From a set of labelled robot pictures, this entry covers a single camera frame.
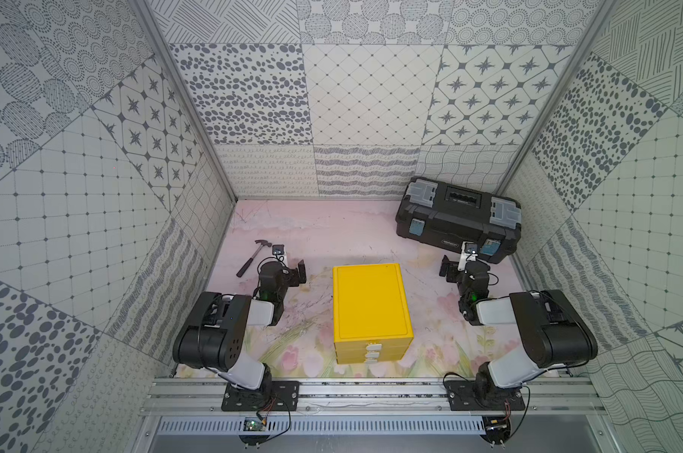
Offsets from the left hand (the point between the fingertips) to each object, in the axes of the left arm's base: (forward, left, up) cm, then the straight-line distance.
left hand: (287, 258), depth 94 cm
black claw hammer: (+3, +16, -6) cm, 17 cm away
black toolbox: (+12, -53, +10) cm, 56 cm away
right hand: (+1, -60, -2) cm, 60 cm away
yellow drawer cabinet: (-26, -28, +14) cm, 41 cm away
